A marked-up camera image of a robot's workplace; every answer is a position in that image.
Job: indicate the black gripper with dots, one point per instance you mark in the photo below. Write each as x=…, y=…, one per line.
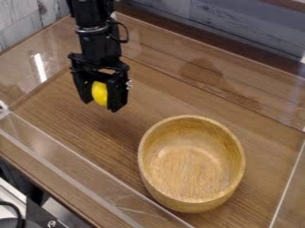
x=98, y=63

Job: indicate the yellow lemon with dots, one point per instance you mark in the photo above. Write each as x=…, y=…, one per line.
x=99, y=93

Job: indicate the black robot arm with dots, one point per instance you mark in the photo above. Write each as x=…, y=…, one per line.
x=95, y=14

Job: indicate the brown wooden bowl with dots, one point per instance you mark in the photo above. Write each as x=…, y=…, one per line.
x=192, y=163

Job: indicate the clear acrylic tray wall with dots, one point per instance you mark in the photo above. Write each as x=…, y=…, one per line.
x=77, y=149

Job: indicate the black metal bracket with bolt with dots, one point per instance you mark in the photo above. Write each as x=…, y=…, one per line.
x=51, y=215

